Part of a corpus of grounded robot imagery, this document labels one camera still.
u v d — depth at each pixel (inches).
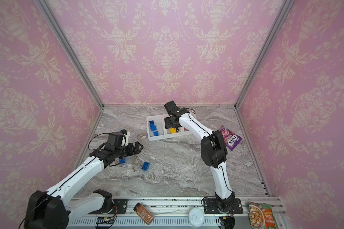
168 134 38.4
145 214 27.0
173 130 40.5
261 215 28.1
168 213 28.7
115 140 25.1
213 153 21.3
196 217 26.3
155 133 39.1
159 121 43.3
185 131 39.3
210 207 28.7
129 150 29.3
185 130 39.4
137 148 29.9
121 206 29.0
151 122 41.5
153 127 41.8
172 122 31.7
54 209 15.3
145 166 34.4
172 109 29.3
